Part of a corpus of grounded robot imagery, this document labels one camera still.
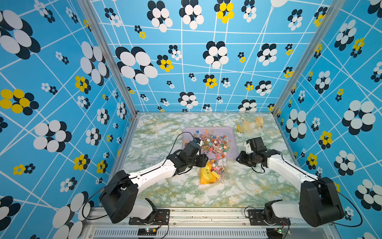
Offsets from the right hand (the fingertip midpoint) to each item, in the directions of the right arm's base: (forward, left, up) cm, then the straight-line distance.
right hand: (240, 159), depth 89 cm
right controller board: (-36, -12, -7) cm, 38 cm away
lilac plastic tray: (+25, +3, -5) cm, 25 cm away
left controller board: (-36, +51, -7) cm, 62 cm away
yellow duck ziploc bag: (+27, -9, -3) cm, 29 cm away
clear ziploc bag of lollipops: (+31, -21, -1) cm, 37 cm away
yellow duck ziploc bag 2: (-8, +16, -1) cm, 17 cm away
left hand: (-2, +20, +6) cm, 21 cm away
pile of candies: (+13, +15, -2) cm, 20 cm away
